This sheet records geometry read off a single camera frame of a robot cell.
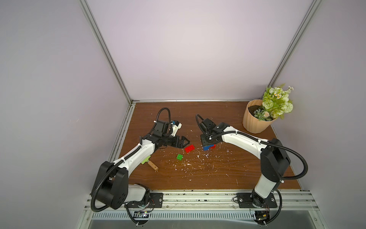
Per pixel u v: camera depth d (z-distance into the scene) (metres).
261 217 0.71
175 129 0.78
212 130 0.64
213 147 0.92
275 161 0.45
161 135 0.67
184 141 0.74
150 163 0.85
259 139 0.50
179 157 0.87
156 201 0.73
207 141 0.78
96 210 0.39
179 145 0.73
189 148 0.90
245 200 0.73
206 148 0.92
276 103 0.82
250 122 0.92
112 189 0.42
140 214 0.72
